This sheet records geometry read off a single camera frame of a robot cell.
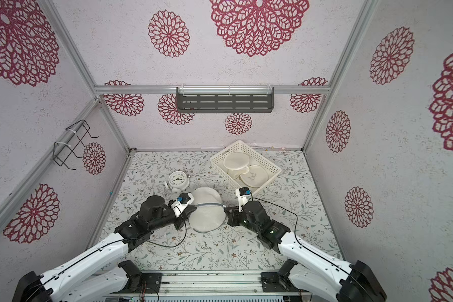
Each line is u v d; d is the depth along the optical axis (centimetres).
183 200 63
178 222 66
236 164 109
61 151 73
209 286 73
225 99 95
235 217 68
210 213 78
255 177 107
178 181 101
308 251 49
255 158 113
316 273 46
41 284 41
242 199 70
